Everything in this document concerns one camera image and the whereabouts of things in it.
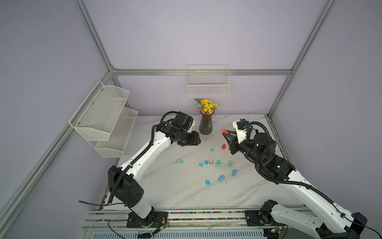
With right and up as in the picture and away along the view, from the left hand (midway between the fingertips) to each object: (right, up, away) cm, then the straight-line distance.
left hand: (195, 143), depth 78 cm
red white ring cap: (+10, -13, +16) cm, 23 cm away
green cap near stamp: (+15, -13, +18) cm, 27 cm away
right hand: (+14, +5, -9) cm, 18 cm away
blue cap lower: (+7, -24, +8) cm, 26 cm away
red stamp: (+13, +7, -11) cm, 19 cm away
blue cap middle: (+7, -14, +17) cm, 23 cm away
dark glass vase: (+7, +10, +26) cm, 29 cm away
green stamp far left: (-10, -13, +16) cm, 23 cm away
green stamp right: (+22, -14, +15) cm, 30 cm away
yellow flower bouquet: (+6, +21, +13) cm, 26 cm away
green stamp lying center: (+15, -14, +14) cm, 25 cm away
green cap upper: (+11, -6, +23) cm, 27 cm away
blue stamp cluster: (+15, -21, +8) cm, 28 cm away
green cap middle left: (+3, -15, +16) cm, 22 cm away
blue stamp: (+23, -19, +11) cm, 32 cm away
